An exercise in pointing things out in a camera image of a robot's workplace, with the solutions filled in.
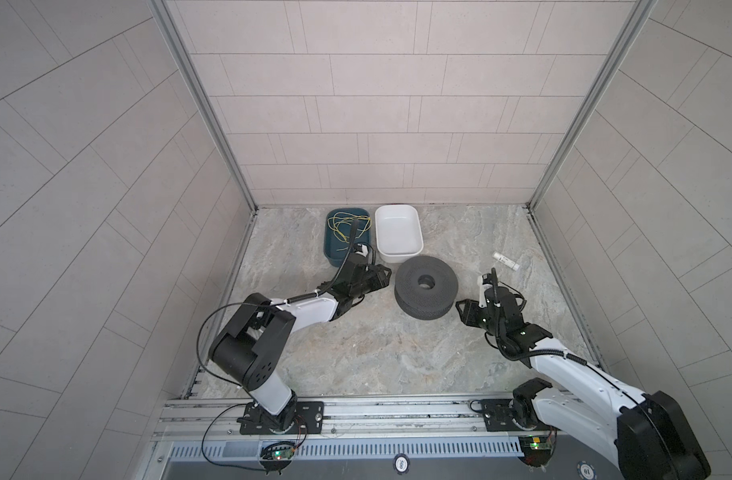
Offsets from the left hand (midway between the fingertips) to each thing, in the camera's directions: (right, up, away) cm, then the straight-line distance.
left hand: (394, 269), depth 88 cm
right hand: (+19, -10, -3) cm, 21 cm away
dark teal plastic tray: (-19, +7, +8) cm, 22 cm away
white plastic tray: (+2, +11, +19) cm, 23 cm away
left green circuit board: (-27, -36, -24) cm, 51 cm away
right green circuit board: (+31, -39, -21) cm, 54 cm away
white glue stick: (+38, +1, +10) cm, 39 cm away
